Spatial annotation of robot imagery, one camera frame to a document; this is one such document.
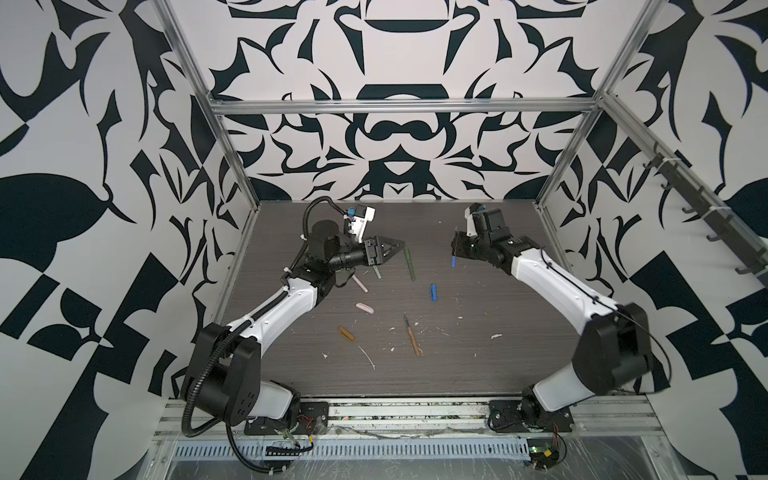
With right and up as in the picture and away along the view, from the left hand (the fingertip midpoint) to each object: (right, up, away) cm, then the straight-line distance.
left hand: (404, 240), depth 72 cm
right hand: (+14, 0, +13) cm, 20 cm away
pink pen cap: (-11, -21, +21) cm, 32 cm away
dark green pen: (+4, -8, +30) cm, 31 cm away
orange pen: (+5, -31, +12) cm, 34 cm away
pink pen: (-13, -14, +26) cm, 32 cm away
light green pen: (-7, -11, +28) cm, 31 cm away
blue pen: (+15, -6, +13) cm, 20 cm away
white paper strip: (-10, -33, +12) cm, 36 cm away
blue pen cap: (+11, -17, +24) cm, 31 cm away
